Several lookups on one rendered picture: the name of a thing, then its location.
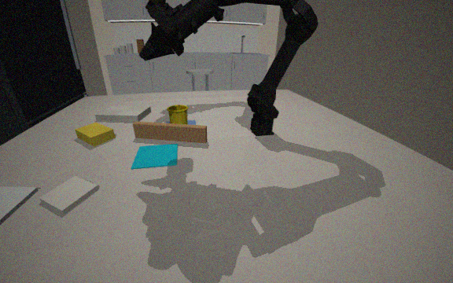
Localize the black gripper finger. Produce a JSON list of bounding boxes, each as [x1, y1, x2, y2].
[[139, 21, 171, 59], [143, 48, 175, 61]]

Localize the yellow flat block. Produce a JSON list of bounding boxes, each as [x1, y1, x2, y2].
[[75, 122, 116, 147]]

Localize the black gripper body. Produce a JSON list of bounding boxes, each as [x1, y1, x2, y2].
[[147, 3, 201, 56]]

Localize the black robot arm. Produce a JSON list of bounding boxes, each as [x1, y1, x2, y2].
[[145, 0, 318, 136]]

